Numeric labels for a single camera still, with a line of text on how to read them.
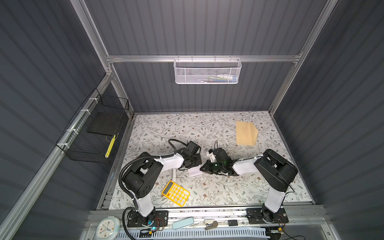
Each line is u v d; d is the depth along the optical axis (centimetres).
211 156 87
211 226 71
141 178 48
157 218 72
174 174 87
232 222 73
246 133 108
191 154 74
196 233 71
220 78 92
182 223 71
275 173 50
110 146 69
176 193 81
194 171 88
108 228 69
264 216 67
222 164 74
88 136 71
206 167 82
